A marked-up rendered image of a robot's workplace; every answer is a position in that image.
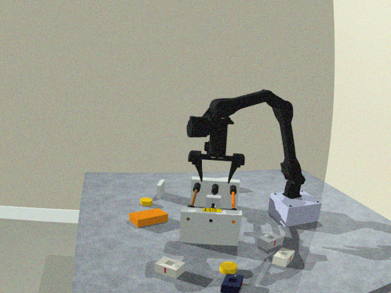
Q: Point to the orange rectangular block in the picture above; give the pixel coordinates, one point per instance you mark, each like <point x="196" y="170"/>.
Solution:
<point x="148" y="217"/>

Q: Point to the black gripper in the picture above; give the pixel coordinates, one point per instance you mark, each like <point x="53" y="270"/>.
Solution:
<point x="217" y="149"/>

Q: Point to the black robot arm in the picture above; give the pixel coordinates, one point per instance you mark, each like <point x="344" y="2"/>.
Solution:
<point x="211" y="123"/>

